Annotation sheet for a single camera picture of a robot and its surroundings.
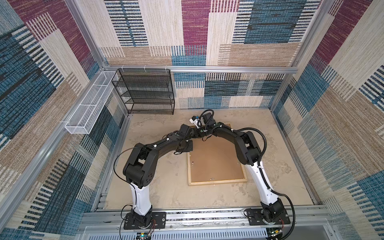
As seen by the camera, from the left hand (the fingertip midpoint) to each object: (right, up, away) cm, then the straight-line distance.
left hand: (190, 146), depth 96 cm
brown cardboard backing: (+15, -7, -4) cm, 17 cm away
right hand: (-1, +6, +5) cm, 8 cm away
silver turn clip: (+2, -10, -5) cm, 11 cm away
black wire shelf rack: (-33, +39, +16) cm, 53 cm away
